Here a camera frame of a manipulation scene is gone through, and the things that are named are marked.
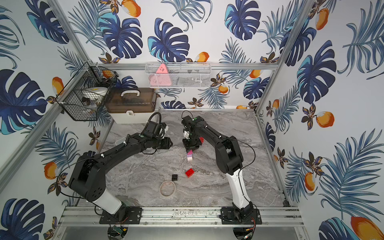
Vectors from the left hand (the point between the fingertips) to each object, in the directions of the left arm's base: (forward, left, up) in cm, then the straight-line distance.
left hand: (170, 141), depth 88 cm
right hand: (-1, -12, -7) cm, 14 cm away
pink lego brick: (-2, -12, -8) cm, 15 cm away
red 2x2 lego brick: (-13, -12, -12) cm, 22 cm away
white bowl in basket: (+14, +40, +22) cm, 48 cm away
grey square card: (+6, +37, -12) cm, 39 cm away
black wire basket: (+7, +50, +23) cm, 55 cm away
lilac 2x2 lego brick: (-4, -12, -9) cm, 15 cm away
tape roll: (-23, -1, -13) cm, 26 cm away
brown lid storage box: (+26, +28, +3) cm, 38 cm away
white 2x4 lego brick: (-4, -12, -11) cm, 17 cm away
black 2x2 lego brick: (-17, -4, -11) cm, 21 cm away
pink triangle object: (+29, +9, +21) cm, 37 cm away
